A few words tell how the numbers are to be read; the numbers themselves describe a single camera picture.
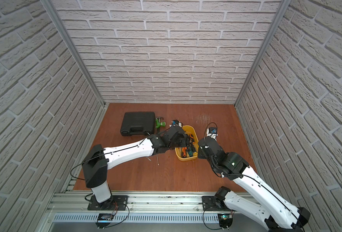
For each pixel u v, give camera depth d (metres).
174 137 0.61
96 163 0.49
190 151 0.90
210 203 0.73
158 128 1.03
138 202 0.76
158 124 1.04
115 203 0.73
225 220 0.70
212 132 0.59
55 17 0.73
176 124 0.74
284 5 0.68
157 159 0.89
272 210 0.39
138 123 1.04
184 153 0.90
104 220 0.70
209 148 0.48
